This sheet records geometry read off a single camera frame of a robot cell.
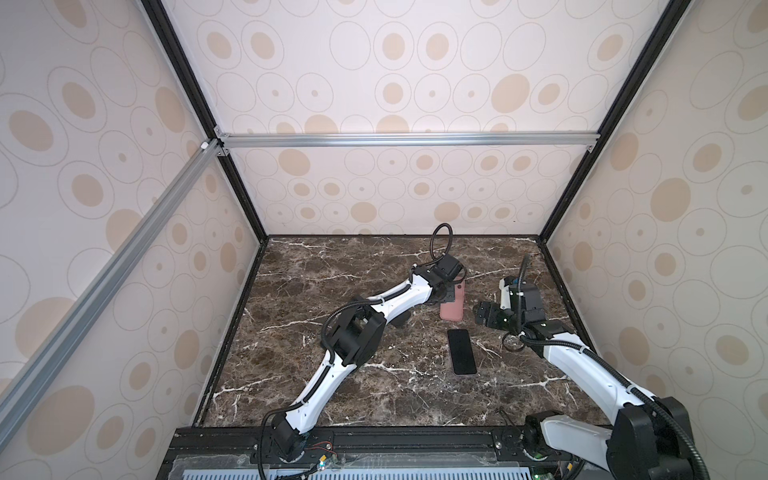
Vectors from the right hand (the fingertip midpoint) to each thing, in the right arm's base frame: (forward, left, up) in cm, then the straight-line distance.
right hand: (489, 308), depth 87 cm
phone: (-9, +8, -10) cm, 15 cm away
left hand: (+10, +8, -4) cm, 13 cm away
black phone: (+2, +25, -10) cm, 27 cm away
